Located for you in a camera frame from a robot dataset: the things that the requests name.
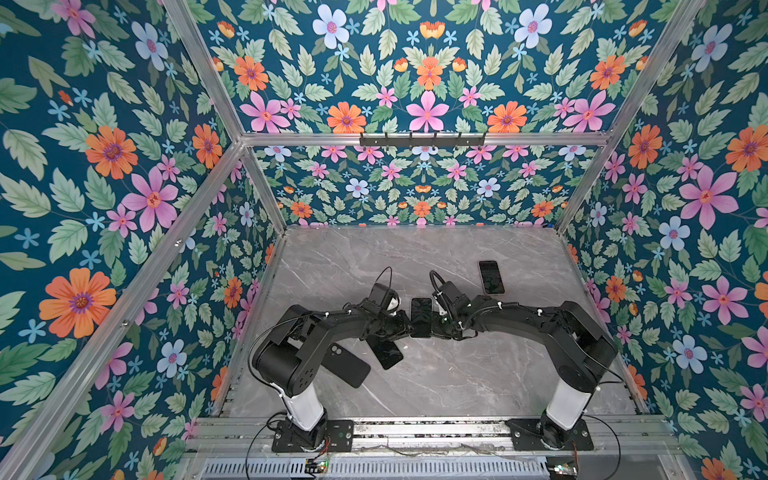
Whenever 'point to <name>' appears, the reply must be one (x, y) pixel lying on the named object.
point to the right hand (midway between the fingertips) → (426, 334)
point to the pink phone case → (482, 280)
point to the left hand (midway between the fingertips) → (422, 327)
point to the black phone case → (346, 365)
